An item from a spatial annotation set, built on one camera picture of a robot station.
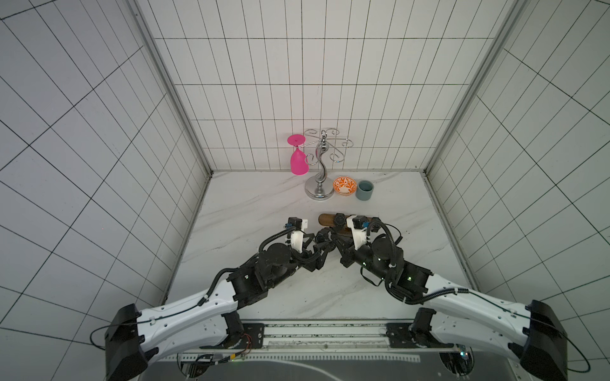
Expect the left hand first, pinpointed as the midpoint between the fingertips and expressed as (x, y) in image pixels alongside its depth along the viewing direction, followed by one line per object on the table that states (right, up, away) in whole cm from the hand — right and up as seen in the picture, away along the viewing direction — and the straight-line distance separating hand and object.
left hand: (319, 244), depth 70 cm
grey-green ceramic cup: (+22, +16, +35) cm, 44 cm away
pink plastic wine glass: (-7, +27, +29) cm, 41 cm away
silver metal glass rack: (+3, +17, +43) cm, 46 cm away
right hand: (+4, +3, +3) cm, 6 cm away
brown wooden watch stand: (+5, +4, +22) cm, 23 cm away
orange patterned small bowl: (+14, +18, +41) cm, 47 cm away
